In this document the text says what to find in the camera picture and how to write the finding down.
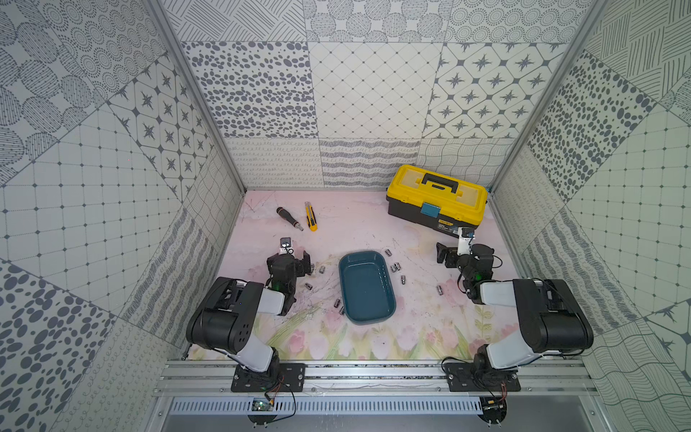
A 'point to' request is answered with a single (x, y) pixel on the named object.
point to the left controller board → (261, 404)
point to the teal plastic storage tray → (366, 287)
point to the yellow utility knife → (310, 217)
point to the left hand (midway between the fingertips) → (289, 250)
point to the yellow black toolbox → (439, 203)
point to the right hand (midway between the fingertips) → (452, 246)
